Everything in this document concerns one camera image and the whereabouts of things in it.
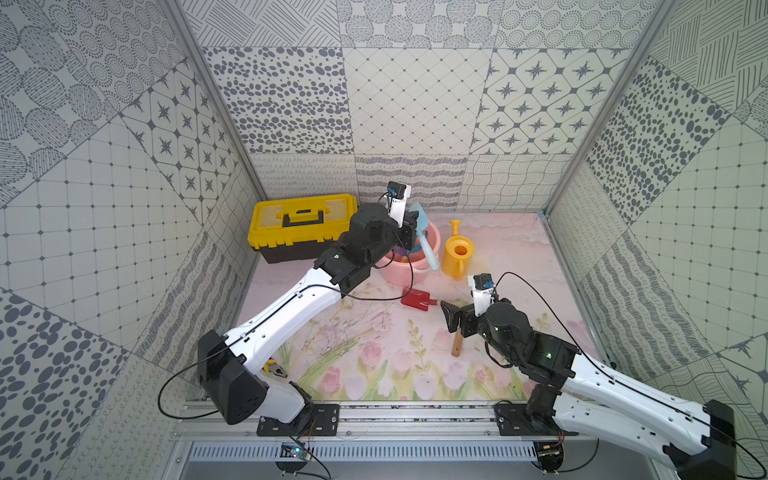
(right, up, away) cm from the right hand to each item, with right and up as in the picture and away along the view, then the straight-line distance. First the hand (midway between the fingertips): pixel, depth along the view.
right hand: (458, 301), depth 75 cm
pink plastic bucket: (-13, +7, +11) cm, 18 cm away
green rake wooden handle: (+3, -15, +12) cm, 19 cm away
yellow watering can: (+4, +11, +20) cm, 24 cm away
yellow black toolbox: (-47, +19, +18) cm, 54 cm away
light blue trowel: (-10, +19, -3) cm, 21 cm away
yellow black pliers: (-50, -20, +7) cm, 54 cm away
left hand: (-12, +24, -6) cm, 28 cm away
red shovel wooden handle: (-9, -4, +21) cm, 23 cm away
